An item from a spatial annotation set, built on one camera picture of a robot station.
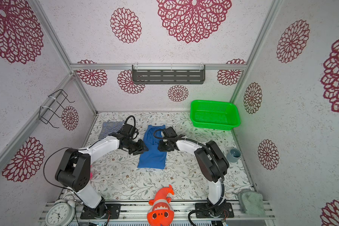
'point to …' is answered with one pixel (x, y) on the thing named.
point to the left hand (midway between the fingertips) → (145, 152)
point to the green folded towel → (251, 202)
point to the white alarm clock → (60, 213)
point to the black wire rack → (55, 107)
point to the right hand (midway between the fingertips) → (159, 146)
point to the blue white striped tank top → (108, 128)
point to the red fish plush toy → (160, 213)
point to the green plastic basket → (213, 115)
